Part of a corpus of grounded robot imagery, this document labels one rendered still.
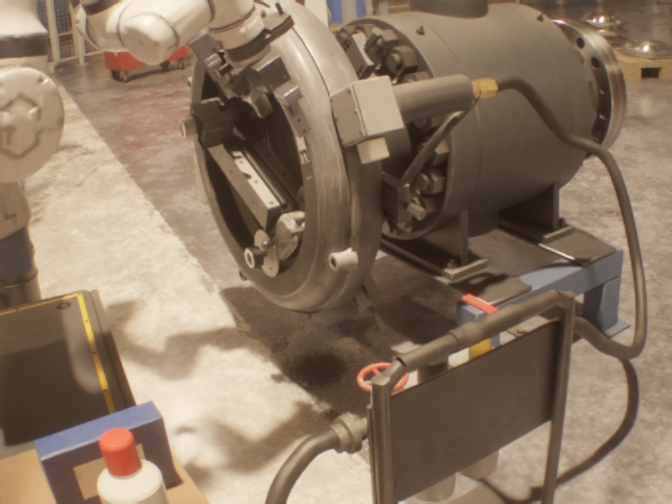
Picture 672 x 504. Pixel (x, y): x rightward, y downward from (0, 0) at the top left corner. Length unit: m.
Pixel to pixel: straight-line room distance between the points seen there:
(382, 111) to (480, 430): 0.59
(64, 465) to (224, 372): 1.24
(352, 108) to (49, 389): 0.80
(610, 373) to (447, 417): 0.96
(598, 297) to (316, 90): 1.05
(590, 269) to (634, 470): 0.60
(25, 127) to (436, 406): 0.68
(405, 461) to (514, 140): 0.96
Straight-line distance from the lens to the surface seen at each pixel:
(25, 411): 1.51
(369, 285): 1.70
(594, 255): 2.05
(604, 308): 2.16
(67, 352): 1.67
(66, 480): 0.92
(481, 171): 1.81
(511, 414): 1.24
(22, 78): 0.98
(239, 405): 1.95
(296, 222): 1.66
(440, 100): 1.48
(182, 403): 2.00
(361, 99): 1.37
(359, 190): 1.48
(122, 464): 0.70
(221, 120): 1.79
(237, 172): 1.78
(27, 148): 1.00
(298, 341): 2.19
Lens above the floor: 1.09
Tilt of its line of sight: 24 degrees down
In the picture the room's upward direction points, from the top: 5 degrees counter-clockwise
